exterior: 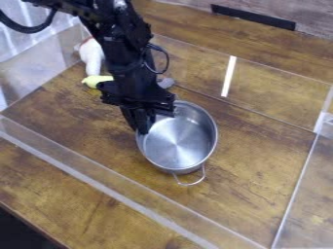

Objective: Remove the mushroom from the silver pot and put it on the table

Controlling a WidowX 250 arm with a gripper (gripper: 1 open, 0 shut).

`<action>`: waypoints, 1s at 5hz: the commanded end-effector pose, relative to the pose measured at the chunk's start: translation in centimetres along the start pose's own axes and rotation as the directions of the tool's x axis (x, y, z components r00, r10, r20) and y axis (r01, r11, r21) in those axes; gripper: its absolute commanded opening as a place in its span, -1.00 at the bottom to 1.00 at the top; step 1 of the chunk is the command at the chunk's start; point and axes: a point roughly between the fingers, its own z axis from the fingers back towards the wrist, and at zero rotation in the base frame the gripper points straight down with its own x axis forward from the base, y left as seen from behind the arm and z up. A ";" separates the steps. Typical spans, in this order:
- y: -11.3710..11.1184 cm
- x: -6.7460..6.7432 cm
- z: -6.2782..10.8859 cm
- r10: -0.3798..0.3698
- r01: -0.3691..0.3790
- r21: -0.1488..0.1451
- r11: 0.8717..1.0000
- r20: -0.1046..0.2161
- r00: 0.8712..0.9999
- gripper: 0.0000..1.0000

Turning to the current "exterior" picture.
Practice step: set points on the silver metal pot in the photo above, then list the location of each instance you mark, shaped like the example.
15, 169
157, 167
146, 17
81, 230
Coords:
181, 142

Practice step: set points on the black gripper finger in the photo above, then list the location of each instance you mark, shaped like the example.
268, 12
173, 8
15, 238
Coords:
145, 118
129, 116

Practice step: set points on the black strip on table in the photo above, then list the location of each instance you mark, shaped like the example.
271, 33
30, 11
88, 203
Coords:
276, 22

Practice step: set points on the white red-capped mushroom toy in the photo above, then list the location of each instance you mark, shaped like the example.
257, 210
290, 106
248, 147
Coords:
92, 55

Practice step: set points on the clear acrylic enclosure wall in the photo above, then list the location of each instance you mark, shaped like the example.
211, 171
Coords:
73, 173

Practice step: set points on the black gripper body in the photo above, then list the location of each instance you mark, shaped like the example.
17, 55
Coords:
134, 90

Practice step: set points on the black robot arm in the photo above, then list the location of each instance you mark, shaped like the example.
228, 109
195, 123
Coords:
125, 35

